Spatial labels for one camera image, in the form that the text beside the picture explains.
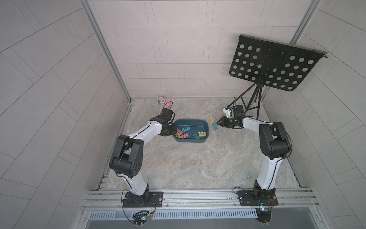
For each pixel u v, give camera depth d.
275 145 0.52
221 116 1.04
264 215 0.69
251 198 0.71
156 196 0.72
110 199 0.72
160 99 1.13
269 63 0.76
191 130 0.97
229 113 0.89
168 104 1.11
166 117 0.73
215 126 0.99
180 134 0.94
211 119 1.02
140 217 0.68
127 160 0.45
